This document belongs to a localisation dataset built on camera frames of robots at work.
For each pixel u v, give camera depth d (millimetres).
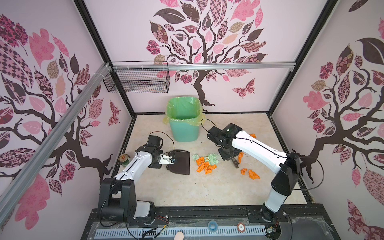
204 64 947
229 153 654
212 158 921
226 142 557
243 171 876
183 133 1002
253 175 855
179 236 674
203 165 899
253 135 1063
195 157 942
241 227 708
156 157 743
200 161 921
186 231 697
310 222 720
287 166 458
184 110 1027
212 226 710
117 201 413
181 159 969
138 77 948
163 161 776
